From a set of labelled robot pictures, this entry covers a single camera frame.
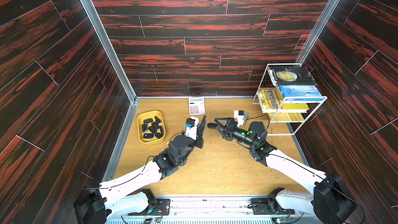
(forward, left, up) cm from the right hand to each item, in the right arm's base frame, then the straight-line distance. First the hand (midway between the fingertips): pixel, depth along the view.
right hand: (217, 122), depth 73 cm
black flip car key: (+11, +41, -25) cm, 49 cm away
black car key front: (+17, +45, -24) cm, 54 cm away
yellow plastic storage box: (+21, +46, -22) cm, 55 cm away
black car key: (+11, +46, -24) cm, 53 cm away
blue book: (+16, -37, +7) cm, 41 cm away
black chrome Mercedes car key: (+18, +39, -25) cm, 49 cm away
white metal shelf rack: (+22, -50, -28) cm, 61 cm away
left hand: (-3, +7, 0) cm, 8 cm away
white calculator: (+32, +12, -24) cm, 41 cm away
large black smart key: (+15, +1, -24) cm, 29 cm away
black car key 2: (+6, +43, -25) cm, 50 cm away
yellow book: (+20, -48, -9) cm, 53 cm away
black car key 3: (+6, +36, -25) cm, 44 cm away
